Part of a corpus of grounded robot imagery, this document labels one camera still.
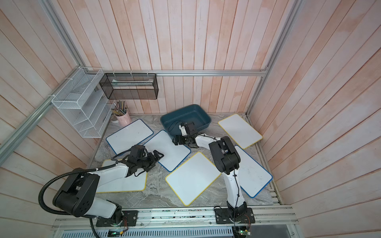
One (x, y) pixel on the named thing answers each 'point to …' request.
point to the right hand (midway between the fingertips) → (177, 139)
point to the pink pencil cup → (121, 114)
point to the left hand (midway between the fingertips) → (160, 160)
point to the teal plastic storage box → (192, 113)
